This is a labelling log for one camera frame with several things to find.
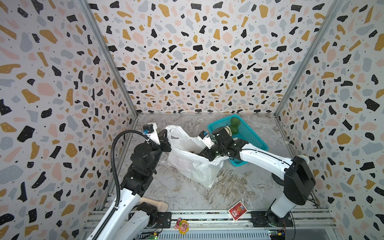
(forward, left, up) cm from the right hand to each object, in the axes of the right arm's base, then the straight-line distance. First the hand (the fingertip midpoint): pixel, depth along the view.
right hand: (198, 151), depth 80 cm
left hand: (+1, +14, +19) cm, 23 cm away
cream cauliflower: (+25, -20, -13) cm, 35 cm away
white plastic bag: (-6, +6, +9) cm, 13 cm away
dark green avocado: (+28, -25, -8) cm, 39 cm away
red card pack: (-25, -21, -16) cm, 36 cm away
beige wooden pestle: (-24, +18, -12) cm, 33 cm away
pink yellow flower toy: (-32, +7, -13) cm, 35 cm away
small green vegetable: (+26, -25, -13) cm, 38 cm away
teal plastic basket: (+22, -32, -13) cm, 41 cm away
